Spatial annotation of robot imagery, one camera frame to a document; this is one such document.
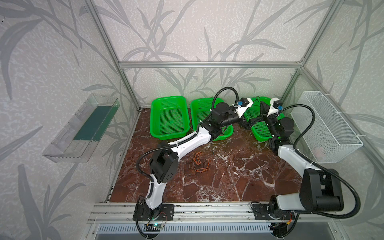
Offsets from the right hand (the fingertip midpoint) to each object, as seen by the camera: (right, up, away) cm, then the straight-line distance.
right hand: (263, 97), depth 78 cm
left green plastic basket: (-58, -10, +38) cm, 70 cm away
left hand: (-6, -6, -8) cm, 12 cm away
